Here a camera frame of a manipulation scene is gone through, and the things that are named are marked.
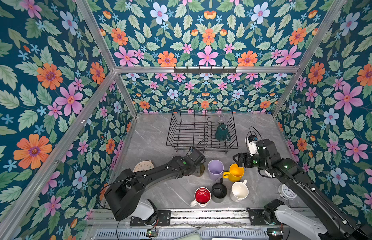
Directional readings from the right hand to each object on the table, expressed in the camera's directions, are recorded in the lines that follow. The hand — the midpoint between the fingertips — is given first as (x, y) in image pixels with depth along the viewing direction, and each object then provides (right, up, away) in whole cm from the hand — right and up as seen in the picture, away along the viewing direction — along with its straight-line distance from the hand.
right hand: (240, 155), depth 75 cm
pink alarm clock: (-55, -9, +15) cm, 58 cm away
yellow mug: (+1, -13, +13) cm, 18 cm away
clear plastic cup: (-5, +20, +29) cm, 36 cm away
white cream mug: (+1, -20, +5) cm, 21 cm away
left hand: (-21, -8, +8) cm, 24 cm away
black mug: (-10, -21, +6) cm, 24 cm away
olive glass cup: (-19, -7, -1) cm, 21 cm away
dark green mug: (-6, +11, +21) cm, 24 cm away
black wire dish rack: (-18, +13, +33) cm, 40 cm away
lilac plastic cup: (-11, -10, +10) cm, 18 cm away
